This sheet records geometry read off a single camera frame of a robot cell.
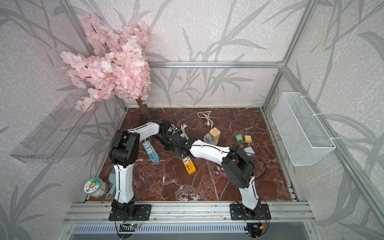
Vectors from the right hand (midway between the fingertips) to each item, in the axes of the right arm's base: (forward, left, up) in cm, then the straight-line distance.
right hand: (182, 150), depth 90 cm
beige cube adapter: (+12, -20, +1) cm, 24 cm away
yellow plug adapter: (+11, -43, -5) cm, 45 cm away
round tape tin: (-22, +41, +3) cm, 47 cm away
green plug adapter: (+12, -37, -5) cm, 39 cm away
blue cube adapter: (+9, -16, -1) cm, 18 cm away
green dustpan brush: (-14, +40, -6) cm, 43 cm away
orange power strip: (-8, -4, -3) cm, 10 cm away
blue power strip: (+1, +20, -3) cm, 21 cm away
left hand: (+1, +2, -3) cm, 4 cm away
